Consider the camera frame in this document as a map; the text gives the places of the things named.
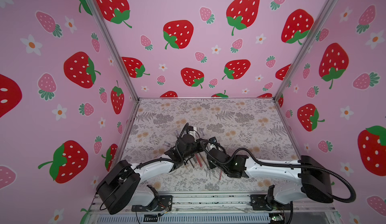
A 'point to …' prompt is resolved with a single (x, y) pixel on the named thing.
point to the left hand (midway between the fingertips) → (210, 141)
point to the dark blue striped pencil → (191, 163)
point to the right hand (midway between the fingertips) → (206, 157)
